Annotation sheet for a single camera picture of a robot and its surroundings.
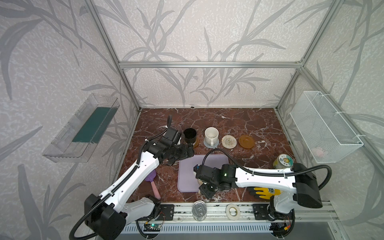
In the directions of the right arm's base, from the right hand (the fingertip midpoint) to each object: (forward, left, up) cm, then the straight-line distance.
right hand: (203, 185), depth 74 cm
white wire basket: (+13, -54, +24) cm, 61 cm away
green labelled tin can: (+13, -45, -1) cm, 47 cm away
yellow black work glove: (-2, -30, -7) cm, 31 cm away
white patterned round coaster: (+31, -18, -10) cm, 37 cm away
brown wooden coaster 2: (+31, -30, -10) cm, 44 cm away
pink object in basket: (+12, -56, +12) cm, 59 cm away
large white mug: (+33, -6, -6) cm, 34 cm away
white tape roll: (-13, -14, -8) cm, 21 cm away
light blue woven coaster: (+27, -4, -8) cm, 28 cm away
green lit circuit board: (-17, +25, -10) cm, 32 cm away
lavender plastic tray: (+4, +9, -6) cm, 12 cm away
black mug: (+31, +9, -2) cm, 33 cm away
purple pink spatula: (+5, +30, -6) cm, 31 cm away
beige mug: (-4, +1, +18) cm, 18 cm away
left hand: (+15, +6, +9) cm, 18 cm away
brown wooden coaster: (+29, +5, -8) cm, 30 cm away
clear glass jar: (-11, +2, -3) cm, 11 cm away
